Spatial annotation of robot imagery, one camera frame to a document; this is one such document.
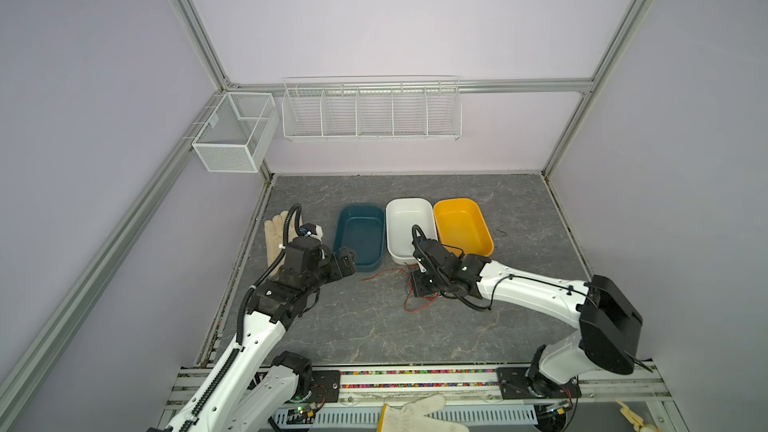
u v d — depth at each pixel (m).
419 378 0.76
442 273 0.62
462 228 1.05
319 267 0.65
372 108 0.98
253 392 0.55
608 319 0.43
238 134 1.01
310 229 0.69
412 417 0.69
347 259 0.68
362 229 1.01
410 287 0.74
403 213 1.08
